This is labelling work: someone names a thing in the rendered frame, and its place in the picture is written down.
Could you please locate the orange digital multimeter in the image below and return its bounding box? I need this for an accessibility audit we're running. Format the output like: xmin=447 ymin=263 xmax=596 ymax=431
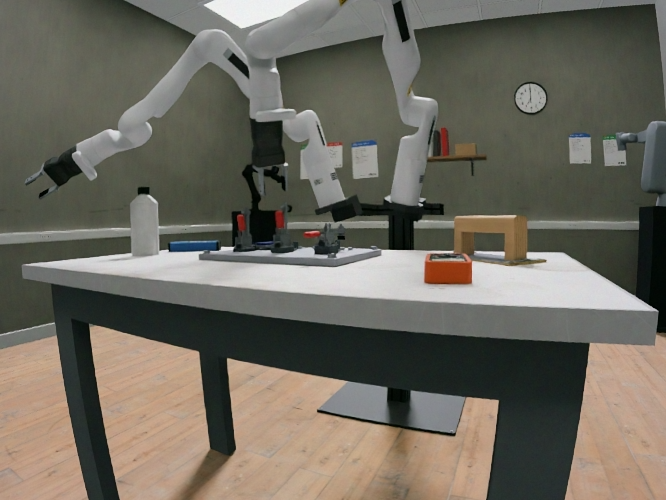
xmin=424 ymin=253 xmax=472 ymax=284

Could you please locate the blue spirit level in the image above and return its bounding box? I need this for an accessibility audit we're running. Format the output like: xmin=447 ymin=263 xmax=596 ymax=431
xmin=168 ymin=241 xmax=221 ymax=252

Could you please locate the white plastic bottle with black cap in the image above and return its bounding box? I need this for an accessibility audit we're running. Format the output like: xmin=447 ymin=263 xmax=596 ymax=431
xmin=130 ymin=187 xmax=160 ymax=256

